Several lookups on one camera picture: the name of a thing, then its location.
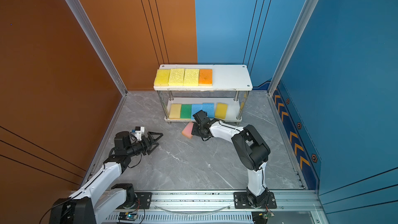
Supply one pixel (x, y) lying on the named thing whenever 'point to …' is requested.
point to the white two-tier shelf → (203, 92)
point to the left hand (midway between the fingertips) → (160, 138)
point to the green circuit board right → (261, 217)
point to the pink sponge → (187, 130)
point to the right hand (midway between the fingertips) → (192, 132)
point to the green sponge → (185, 113)
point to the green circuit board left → (127, 216)
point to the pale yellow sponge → (175, 111)
